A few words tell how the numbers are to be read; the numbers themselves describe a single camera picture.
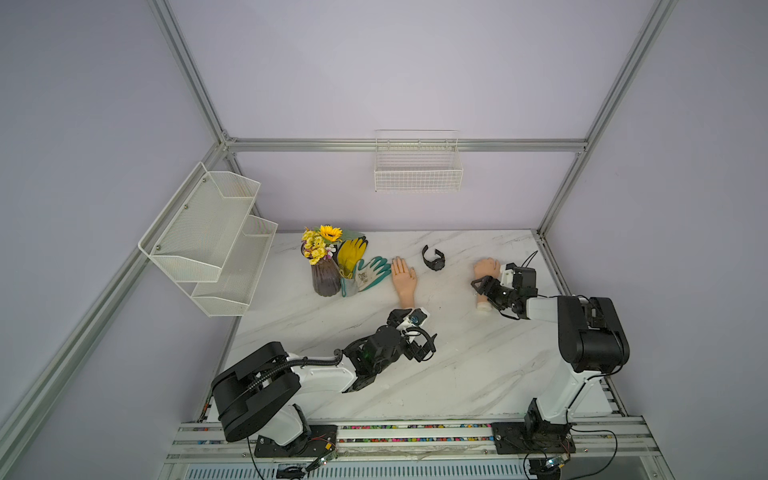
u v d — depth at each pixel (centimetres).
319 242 82
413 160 95
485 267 104
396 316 76
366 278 104
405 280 104
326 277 96
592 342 50
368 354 65
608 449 75
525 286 80
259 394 43
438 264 108
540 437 68
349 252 113
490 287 90
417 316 69
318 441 74
